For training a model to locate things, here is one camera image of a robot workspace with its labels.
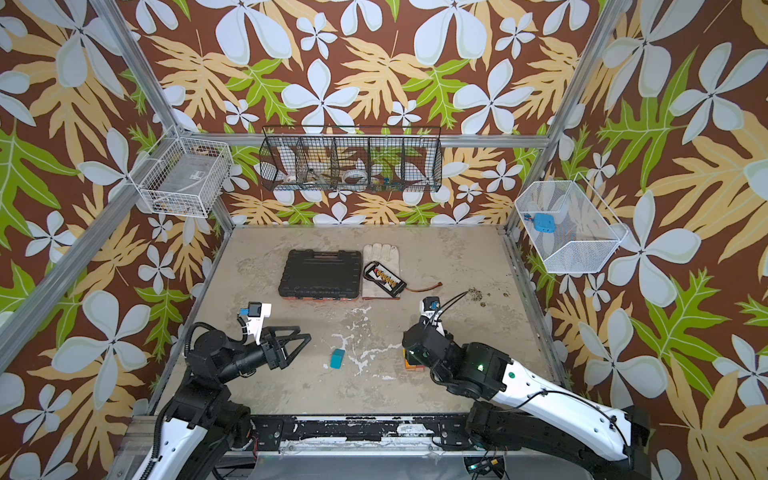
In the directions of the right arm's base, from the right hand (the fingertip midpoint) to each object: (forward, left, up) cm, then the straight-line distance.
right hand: (408, 337), depth 72 cm
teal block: (+1, +20, -18) cm, 27 cm away
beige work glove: (+39, +5, -16) cm, 43 cm away
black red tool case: (+29, +31, -15) cm, 45 cm away
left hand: (0, +25, +3) cm, 25 cm away
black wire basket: (+57, +18, +13) cm, 61 cm away
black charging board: (+28, +5, -15) cm, 32 cm away
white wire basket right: (+29, -48, +8) cm, 57 cm away
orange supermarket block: (-2, -3, -16) cm, 17 cm away
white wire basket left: (+43, +64, +17) cm, 79 cm away
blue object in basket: (+31, -41, +8) cm, 52 cm away
